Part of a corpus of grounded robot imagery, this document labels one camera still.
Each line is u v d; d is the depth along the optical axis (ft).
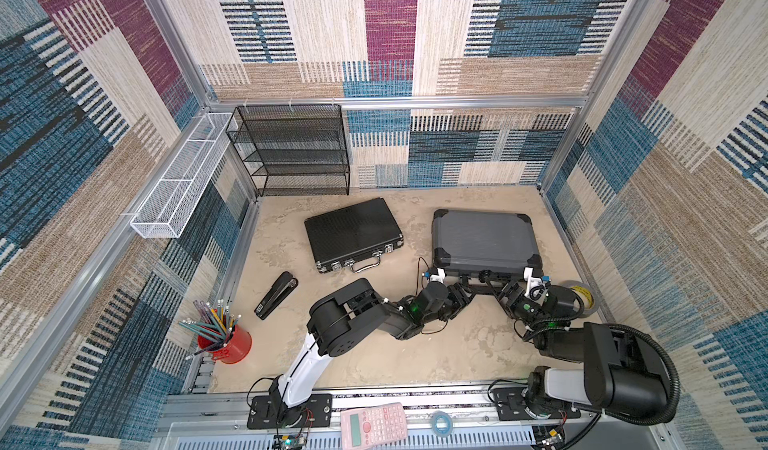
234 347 2.73
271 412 2.06
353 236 4.10
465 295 2.68
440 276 2.87
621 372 1.43
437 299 2.35
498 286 2.94
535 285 2.68
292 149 3.61
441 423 2.38
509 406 2.39
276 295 2.97
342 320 1.77
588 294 2.99
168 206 2.34
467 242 3.08
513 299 2.60
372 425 2.30
